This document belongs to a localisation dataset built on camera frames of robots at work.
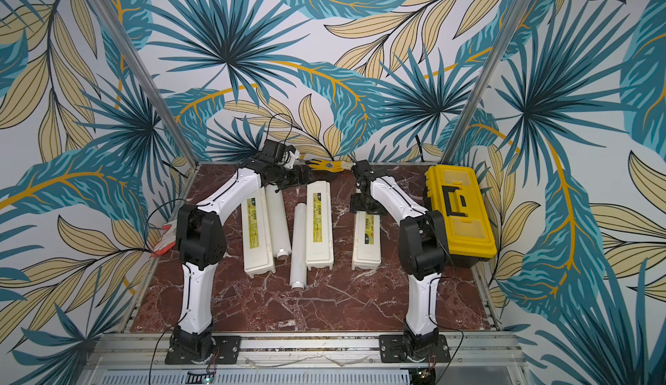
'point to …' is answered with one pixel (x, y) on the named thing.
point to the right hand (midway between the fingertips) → (367, 210)
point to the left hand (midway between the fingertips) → (307, 181)
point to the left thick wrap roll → (279, 225)
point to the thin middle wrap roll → (299, 247)
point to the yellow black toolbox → (458, 200)
